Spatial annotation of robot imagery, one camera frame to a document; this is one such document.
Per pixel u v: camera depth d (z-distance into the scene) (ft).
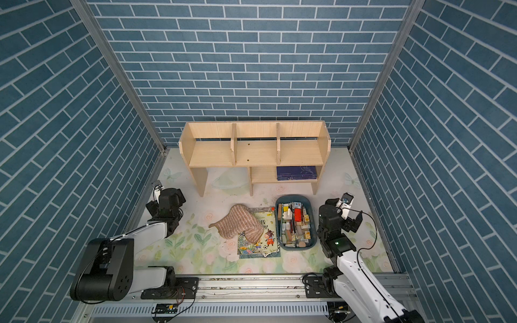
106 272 1.37
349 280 1.75
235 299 2.37
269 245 2.71
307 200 3.04
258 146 2.86
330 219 1.97
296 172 3.02
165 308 2.36
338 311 2.30
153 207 2.57
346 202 2.18
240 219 2.76
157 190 2.46
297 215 2.99
